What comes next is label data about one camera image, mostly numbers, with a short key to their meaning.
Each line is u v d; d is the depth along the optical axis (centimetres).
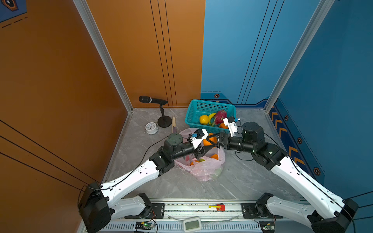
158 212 74
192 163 83
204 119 106
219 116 107
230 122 61
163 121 111
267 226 71
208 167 71
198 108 116
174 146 53
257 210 65
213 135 60
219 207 74
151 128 103
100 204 39
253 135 50
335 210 37
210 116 110
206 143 62
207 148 61
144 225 71
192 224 68
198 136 54
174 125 109
